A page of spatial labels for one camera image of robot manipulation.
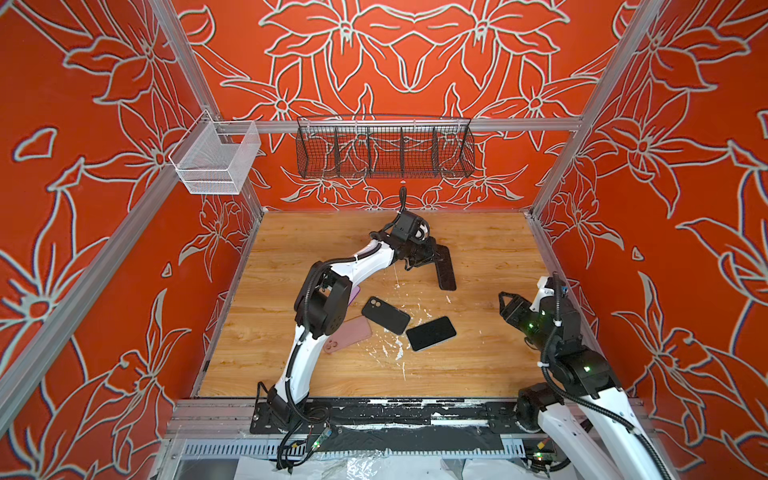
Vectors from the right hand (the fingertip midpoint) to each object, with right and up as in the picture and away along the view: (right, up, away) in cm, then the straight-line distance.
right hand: (501, 295), depth 74 cm
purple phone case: (-39, -3, +21) cm, 44 cm away
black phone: (-16, -14, +12) cm, 24 cm away
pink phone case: (-40, -14, +14) cm, 44 cm away
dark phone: (-11, +5, +16) cm, 20 cm away
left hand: (-11, +10, +15) cm, 21 cm away
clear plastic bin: (-85, +41, +20) cm, 96 cm away
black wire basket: (-30, +45, +23) cm, 59 cm away
